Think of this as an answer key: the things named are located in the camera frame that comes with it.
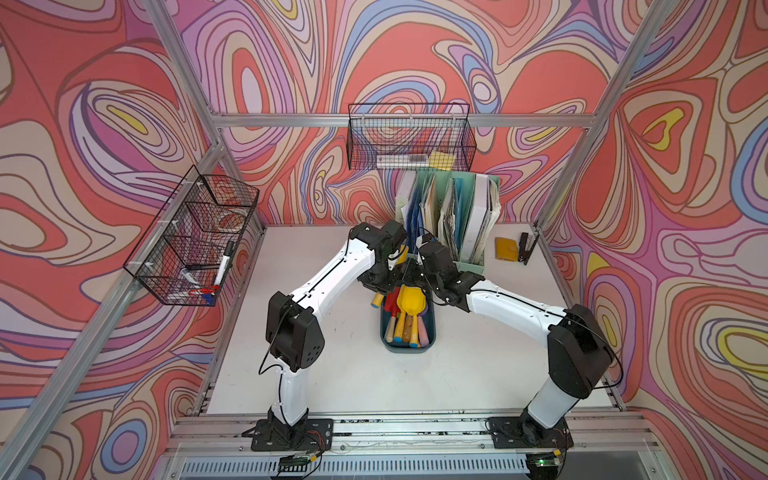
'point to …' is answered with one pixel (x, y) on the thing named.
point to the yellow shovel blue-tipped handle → (414, 308)
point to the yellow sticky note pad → (506, 249)
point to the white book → (479, 218)
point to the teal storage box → (401, 347)
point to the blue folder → (415, 222)
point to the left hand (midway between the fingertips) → (388, 291)
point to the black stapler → (525, 255)
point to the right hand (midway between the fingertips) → (395, 275)
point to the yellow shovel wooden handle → (407, 334)
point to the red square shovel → (392, 304)
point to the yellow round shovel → (379, 297)
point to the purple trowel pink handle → (422, 329)
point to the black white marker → (225, 261)
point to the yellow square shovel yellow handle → (400, 327)
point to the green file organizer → (459, 209)
